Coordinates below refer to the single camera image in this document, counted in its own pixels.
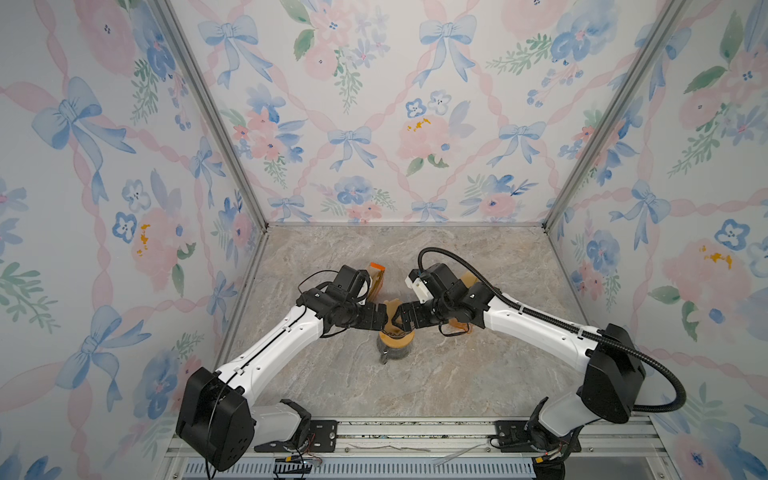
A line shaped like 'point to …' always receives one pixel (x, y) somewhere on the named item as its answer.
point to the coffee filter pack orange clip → (376, 272)
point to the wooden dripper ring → (397, 342)
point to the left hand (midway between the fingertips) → (375, 315)
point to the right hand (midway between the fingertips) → (403, 317)
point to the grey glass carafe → (393, 353)
